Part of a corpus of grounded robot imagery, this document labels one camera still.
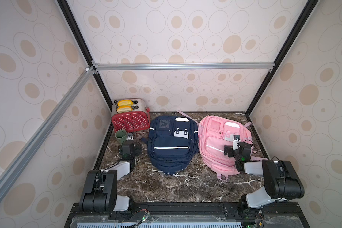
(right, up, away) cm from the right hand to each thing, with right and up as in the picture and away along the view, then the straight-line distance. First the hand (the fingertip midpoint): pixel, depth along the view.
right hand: (232, 144), depth 95 cm
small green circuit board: (-55, -34, -24) cm, 69 cm away
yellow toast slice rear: (-74, +29, +4) cm, 80 cm away
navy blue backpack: (-40, +1, +3) cm, 40 cm away
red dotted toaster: (-64, +18, +3) cm, 67 cm away
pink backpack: (-11, +8, +4) cm, 14 cm away
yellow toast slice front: (-74, +24, 0) cm, 77 cm away
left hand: (-66, +2, -3) cm, 66 cm away
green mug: (-79, +6, +7) cm, 79 cm away
